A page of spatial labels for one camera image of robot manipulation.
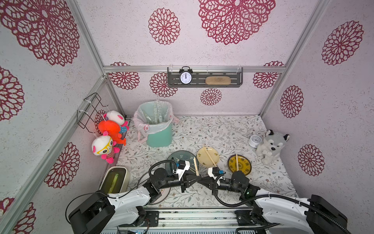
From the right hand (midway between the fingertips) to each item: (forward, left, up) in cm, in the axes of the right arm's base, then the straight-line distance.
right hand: (198, 179), depth 70 cm
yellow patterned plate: (+17, -30, -17) cm, 39 cm away
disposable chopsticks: (+16, -25, -16) cm, 34 cm away
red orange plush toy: (+28, +52, +3) cm, 59 cm away
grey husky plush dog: (+20, -42, -3) cm, 47 cm away
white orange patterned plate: (-1, +18, -16) cm, 25 cm away
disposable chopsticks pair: (+1, +1, +11) cm, 11 cm away
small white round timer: (+34, -40, -14) cm, 54 cm away
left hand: (0, -1, +1) cm, 1 cm away
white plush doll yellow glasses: (+16, +52, +3) cm, 55 cm away
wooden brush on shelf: (+55, -12, +19) cm, 59 cm away
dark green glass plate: (+22, +11, -16) cm, 29 cm away
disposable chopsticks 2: (+21, -9, -15) cm, 27 cm away
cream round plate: (+20, -4, -16) cm, 26 cm away
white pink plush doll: (+38, +51, +3) cm, 64 cm away
